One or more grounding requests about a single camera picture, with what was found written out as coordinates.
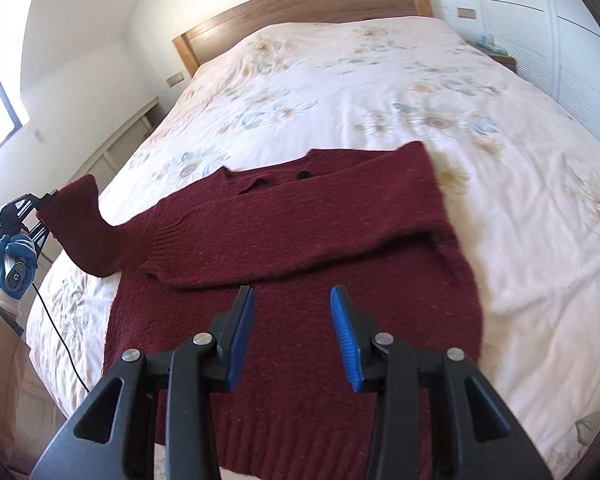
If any white wardrobe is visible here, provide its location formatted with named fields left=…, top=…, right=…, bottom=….
left=481, top=0, right=600, bottom=142

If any wall switch plate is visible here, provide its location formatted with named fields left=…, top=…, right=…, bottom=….
left=166, top=72, right=185, bottom=88
left=457, top=8, right=477, bottom=20

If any left forearm beige sleeve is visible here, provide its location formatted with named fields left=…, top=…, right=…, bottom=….
left=0, top=309, right=30, bottom=465

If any left hand blue white glove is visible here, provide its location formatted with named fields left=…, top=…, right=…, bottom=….
left=0, top=233, right=38, bottom=320

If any bedside table with items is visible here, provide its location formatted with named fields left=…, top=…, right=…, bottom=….
left=471, top=35, right=517, bottom=73

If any left wall switch plate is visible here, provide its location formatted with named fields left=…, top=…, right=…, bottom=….
left=166, top=72, right=185, bottom=88

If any low white cabinet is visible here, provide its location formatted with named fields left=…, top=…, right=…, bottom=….
left=9, top=96, right=167, bottom=461

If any floral white duvet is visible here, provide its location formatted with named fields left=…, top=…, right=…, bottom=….
left=27, top=18, right=600, bottom=479

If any right wall switch plate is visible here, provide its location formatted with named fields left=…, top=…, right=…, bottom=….
left=457, top=8, right=477, bottom=20

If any black cable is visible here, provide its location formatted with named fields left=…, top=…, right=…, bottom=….
left=31, top=282, right=92, bottom=394

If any dark red knitted sweater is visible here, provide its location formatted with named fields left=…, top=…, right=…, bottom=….
left=38, top=142, right=482, bottom=479

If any wooden headboard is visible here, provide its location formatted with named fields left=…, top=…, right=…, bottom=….
left=172, top=0, right=434, bottom=75

